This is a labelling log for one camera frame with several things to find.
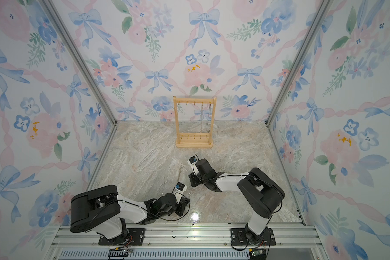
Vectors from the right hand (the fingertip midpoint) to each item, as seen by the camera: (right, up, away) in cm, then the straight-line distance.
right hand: (190, 175), depth 92 cm
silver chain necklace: (-6, +3, +5) cm, 8 cm away
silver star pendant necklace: (-15, -4, -1) cm, 15 cm away
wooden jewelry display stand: (+2, +20, +11) cm, 23 cm away
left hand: (+1, -12, -8) cm, 14 cm away
